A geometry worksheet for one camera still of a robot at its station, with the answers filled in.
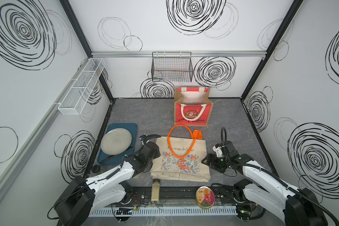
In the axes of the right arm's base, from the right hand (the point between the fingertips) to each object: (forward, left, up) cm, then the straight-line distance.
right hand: (206, 165), depth 81 cm
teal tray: (+3, +62, -2) cm, 62 cm away
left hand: (+8, +29, +3) cm, 30 cm away
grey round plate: (+15, +60, -3) cm, 62 cm away
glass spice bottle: (-14, +28, 0) cm, 31 cm away
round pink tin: (-16, +2, +1) cm, 16 cm away
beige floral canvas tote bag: (+4, +14, -1) cm, 15 cm away
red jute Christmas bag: (+30, +7, +17) cm, 35 cm away
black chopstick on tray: (+3, +60, -2) cm, 60 cm away
